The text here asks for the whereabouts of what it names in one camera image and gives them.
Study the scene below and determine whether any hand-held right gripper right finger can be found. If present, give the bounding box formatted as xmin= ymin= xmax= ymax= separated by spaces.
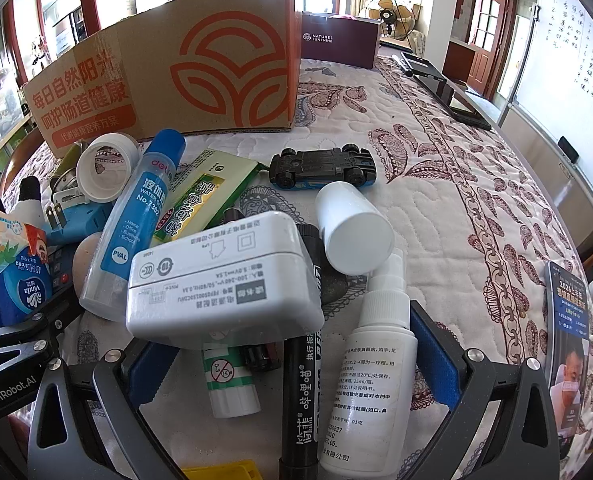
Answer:
xmin=376 ymin=300 xmax=562 ymax=480

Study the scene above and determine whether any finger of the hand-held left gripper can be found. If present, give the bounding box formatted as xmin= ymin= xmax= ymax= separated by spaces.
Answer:
xmin=0 ymin=282 xmax=84 ymax=361

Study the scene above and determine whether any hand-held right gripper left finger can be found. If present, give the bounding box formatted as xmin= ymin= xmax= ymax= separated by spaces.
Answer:
xmin=26 ymin=342 xmax=187 ymax=480

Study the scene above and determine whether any blue tissue pack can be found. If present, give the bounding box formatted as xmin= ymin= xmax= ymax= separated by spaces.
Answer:
xmin=0 ymin=210 xmax=54 ymax=328

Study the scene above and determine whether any white spray bottle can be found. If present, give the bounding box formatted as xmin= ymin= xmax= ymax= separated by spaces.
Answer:
xmin=319 ymin=247 xmax=419 ymax=478

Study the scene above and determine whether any white power adapter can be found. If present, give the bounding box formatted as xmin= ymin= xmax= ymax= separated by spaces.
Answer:
xmin=125 ymin=211 xmax=325 ymax=351

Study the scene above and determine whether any yellow square block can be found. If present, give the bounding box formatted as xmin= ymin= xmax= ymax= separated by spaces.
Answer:
xmin=181 ymin=460 xmax=263 ymax=480

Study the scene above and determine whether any blue liquid glue bottle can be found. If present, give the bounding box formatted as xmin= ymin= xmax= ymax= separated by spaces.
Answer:
xmin=79 ymin=129 xmax=187 ymax=323

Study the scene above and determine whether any plain white bottle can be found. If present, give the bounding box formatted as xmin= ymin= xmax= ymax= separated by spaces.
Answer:
xmin=315 ymin=181 xmax=396 ymax=276

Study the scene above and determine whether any black blue toy car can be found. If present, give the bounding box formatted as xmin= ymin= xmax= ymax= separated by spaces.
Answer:
xmin=269 ymin=143 xmax=378 ymax=192

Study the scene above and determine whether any printed cardboard box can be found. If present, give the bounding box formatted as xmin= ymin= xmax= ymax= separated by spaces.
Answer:
xmin=21 ymin=0 xmax=302 ymax=158

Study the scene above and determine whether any white green glue stick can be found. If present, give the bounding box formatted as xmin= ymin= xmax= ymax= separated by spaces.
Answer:
xmin=201 ymin=342 xmax=261 ymax=420

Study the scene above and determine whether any beige grey stone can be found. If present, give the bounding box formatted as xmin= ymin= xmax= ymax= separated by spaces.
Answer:
xmin=73 ymin=232 xmax=106 ymax=302

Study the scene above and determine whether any dark grey stone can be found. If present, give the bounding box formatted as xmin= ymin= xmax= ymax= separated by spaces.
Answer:
xmin=321 ymin=270 xmax=350 ymax=306

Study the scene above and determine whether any blue power plug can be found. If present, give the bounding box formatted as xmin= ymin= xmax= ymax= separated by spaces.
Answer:
xmin=44 ymin=187 xmax=116 ymax=247

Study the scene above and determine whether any printed flyer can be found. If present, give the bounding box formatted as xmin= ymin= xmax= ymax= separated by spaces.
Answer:
xmin=543 ymin=260 xmax=592 ymax=441

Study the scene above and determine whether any quilted paisley blanket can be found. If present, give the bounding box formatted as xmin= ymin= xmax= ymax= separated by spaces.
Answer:
xmin=0 ymin=55 xmax=593 ymax=480

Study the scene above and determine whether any green paper packet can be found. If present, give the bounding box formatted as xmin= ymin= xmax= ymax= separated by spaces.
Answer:
xmin=151 ymin=149 xmax=260 ymax=246

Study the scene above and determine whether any black flat device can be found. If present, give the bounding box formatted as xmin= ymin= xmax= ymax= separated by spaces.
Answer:
xmin=413 ymin=74 xmax=493 ymax=131

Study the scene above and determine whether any whiteboard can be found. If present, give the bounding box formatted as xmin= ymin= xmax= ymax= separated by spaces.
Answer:
xmin=506 ymin=0 xmax=593 ymax=216

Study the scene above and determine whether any dark maroon box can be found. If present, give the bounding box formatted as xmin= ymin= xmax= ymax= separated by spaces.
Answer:
xmin=300 ymin=10 xmax=381 ymax=70

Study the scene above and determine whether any wooden glass panel door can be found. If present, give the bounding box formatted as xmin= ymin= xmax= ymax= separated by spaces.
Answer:
xmin=469 ymin=0 xmax=519 ymax=101

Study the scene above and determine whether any standing fan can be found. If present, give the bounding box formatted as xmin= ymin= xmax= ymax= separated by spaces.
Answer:
xmin=366 ymin=0 xmax=417 ymax=41

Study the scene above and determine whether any wooden door frame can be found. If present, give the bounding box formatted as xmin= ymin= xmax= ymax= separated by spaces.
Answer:
xmin=35 ymin=0 xmax=97 ymax=46

